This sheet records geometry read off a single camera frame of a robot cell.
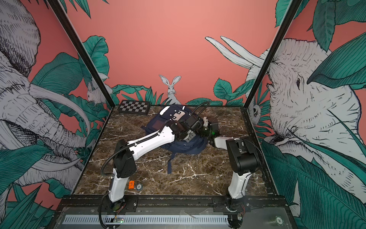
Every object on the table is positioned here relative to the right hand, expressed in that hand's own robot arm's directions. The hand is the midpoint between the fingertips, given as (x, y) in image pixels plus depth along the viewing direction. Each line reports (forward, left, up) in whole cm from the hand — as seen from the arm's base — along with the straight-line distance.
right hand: (189, 123), depth 93 cm
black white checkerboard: (+24, +45, -8) cm, 51 cm away
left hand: (-7, 0, +4) cm, 8 cm away
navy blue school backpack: (+10, +22, -6) cm, 25 cm away
